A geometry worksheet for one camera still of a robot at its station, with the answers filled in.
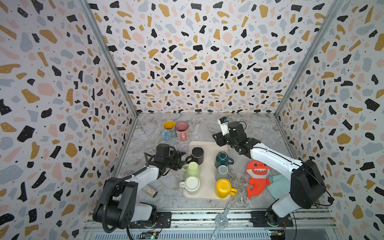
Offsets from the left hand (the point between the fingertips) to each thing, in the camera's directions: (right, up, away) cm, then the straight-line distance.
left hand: (187, 153), depth 87 cm
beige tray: (+11, -20, -4) cm, 24 cm away
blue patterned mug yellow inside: (-13, +12, +11) cm, 21 cm away
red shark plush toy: (+40, -9, -4) cm, 41 cm away
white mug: (+3, -15, -8) cm, 17 cm away
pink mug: (-4, +13, +11) cm, 18 cm away
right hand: (+15, +13, -2) cm, 20 cm away
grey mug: (+19, -9, -7) cm, 22 cm away
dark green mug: (+20, -3, -3) cm, 21 cm away
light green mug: (+3, -8, -7) cm, 11 cm away
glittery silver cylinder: (-19, -19, -7) cm, 28 cm away
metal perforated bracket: (+18, -32, -13) cm, 39 cm away
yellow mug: (+19, -16, -12) cm, 28 cm away
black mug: (+6, -2, +1) cm, 6 cm away
